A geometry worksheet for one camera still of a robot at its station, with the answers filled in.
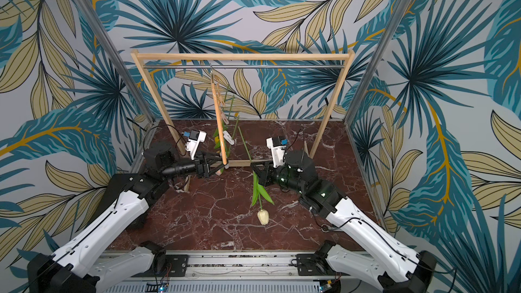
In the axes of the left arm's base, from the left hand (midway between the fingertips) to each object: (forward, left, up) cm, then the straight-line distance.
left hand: (224, 163), depth 66 cm
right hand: (-1, -9, +1) cm, 9 cm away
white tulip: (-15, -13, -7) cm, 21 cm away
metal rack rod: (+53, -3, +3) cm, 53 cm away
